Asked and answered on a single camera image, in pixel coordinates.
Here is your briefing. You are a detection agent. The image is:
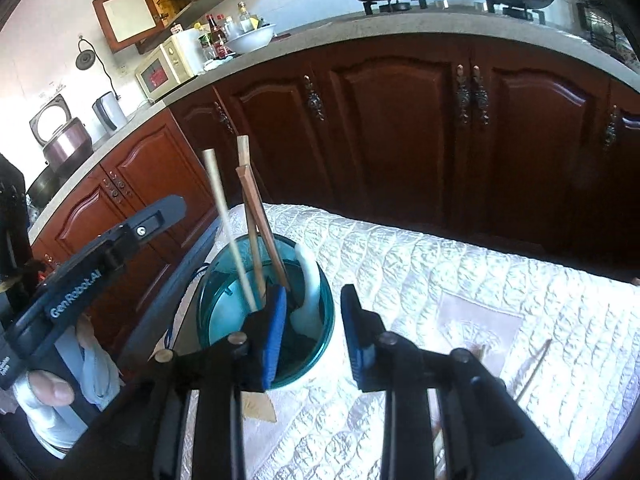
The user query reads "floral cup teal interior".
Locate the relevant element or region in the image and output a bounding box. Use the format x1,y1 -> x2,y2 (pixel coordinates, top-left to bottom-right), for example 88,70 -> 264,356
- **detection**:
196,234 -> 335,389

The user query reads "pale bamboo chopstick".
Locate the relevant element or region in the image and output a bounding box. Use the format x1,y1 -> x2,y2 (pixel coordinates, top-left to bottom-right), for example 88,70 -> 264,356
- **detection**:
203,148 -> 258,312

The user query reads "person's hand holding gripper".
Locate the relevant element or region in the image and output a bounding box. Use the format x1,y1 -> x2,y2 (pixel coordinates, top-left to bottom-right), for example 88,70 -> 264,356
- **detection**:
28,370 -> 75,406

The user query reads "white ceramic spoon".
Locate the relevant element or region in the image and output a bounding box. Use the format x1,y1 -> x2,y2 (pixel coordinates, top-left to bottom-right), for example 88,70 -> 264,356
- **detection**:
290,243 -> 322,340

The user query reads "light brown wooden chopstick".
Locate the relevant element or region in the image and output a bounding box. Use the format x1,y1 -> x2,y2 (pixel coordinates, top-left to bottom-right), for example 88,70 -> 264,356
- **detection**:
236,136 -> 266,302

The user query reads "grey stone countertop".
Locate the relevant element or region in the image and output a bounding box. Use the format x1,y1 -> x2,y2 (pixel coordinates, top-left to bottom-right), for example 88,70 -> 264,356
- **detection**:
28,11 -> 639,243

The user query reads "chopstick lying at right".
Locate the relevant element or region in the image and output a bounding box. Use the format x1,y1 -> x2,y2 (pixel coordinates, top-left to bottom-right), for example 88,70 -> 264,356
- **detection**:
515,339 -> 552,403

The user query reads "purple rice cooker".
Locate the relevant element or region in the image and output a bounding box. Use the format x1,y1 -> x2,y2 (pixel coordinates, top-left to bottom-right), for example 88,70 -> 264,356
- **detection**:
29,94 -> 93,179

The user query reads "white quilted tablecloth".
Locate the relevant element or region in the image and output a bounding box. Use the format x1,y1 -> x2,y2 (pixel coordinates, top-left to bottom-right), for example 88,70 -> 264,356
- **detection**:
164,201 -> 640,480

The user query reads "reddish brown wooden chopstick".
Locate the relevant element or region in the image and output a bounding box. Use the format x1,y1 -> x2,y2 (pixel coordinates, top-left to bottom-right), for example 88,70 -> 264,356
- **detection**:
236,165 -> 291,290

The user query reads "silver electric kettle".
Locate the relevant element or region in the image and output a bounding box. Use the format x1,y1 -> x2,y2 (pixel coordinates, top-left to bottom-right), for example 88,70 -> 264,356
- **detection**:
92,91 -> 127,134

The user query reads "white microwave oven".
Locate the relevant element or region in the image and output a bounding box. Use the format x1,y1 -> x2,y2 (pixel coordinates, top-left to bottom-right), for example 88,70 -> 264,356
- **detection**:
134,35 -> 202,102

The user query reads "red sauce bottle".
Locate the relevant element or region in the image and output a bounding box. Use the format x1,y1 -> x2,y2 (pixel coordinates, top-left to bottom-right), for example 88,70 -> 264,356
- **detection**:
206,14 -> 231,58

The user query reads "white mixing bowl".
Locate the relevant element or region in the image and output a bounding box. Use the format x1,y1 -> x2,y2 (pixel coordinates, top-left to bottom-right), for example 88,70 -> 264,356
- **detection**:
226,25 -> 276,55

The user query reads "gas stove top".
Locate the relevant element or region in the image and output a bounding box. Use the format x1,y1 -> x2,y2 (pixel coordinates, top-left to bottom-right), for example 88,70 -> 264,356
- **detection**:
362,0 -> 547,25

